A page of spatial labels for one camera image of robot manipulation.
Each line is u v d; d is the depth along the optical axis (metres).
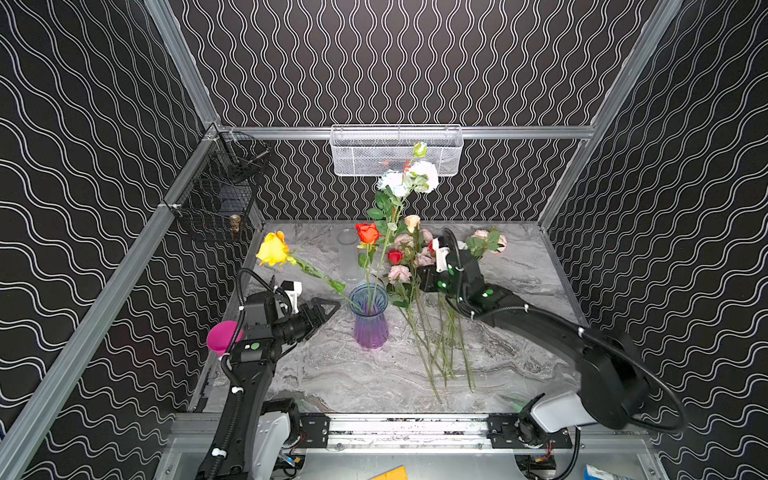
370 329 0.90
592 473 0.69
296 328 0.68
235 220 0.82
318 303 0.69
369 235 0.73
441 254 0.75
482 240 1.06
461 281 0.64
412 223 0.84
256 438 0.56
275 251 0.59
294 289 0.73
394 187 0.66
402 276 0.97
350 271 1.00
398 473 0.69
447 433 0.76
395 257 1.03
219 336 0.74
